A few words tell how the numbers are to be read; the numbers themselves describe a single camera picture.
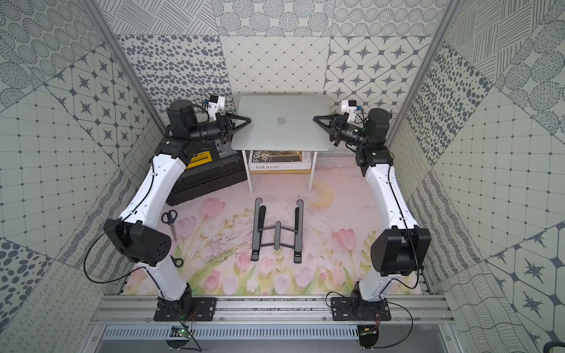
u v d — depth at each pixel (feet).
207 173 3.05
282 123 2.21
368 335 2.36
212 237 2.98
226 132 2.04
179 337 2.34
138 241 1.50
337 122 2.07
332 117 2.12
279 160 3.07
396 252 1.50
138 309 2.46
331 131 2.06
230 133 2.09
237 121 2.25
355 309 2.21
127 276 2.70
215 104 2.17
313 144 2.21
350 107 2.18
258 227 2.88
